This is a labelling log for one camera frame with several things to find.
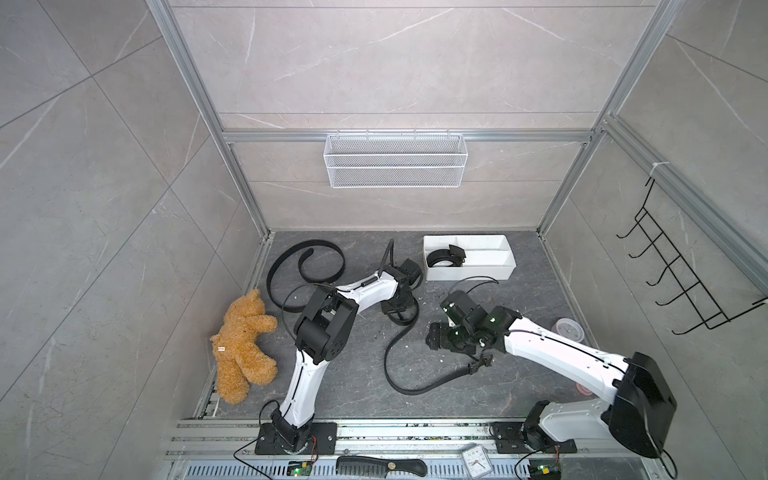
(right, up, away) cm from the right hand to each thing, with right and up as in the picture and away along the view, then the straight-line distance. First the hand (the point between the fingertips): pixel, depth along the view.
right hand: (439, 343), depth 80 cm
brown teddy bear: (-53, -3, -4) cm, 53 cm away
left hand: (-7, +8, +17) cm, 20 cm away
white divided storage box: (+22, +24, +27) cm, 42 cm away
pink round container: (+42, +2, +10) cm, 44 cm away
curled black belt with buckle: (-45, +17, +25) cm, 54 cm away
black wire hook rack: (+54, +21, -12) cm, 59 cm away
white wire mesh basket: (-13, +57, +21) cm, 62 cm away
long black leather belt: (+8, +25, +18) cm, 31 cm away
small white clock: (+7, -24, -12) cm, 28 cm away
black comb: (-16, -27, -11) cm, 33 cm away
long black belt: (+13, -7, +5) cm, 16 cm away
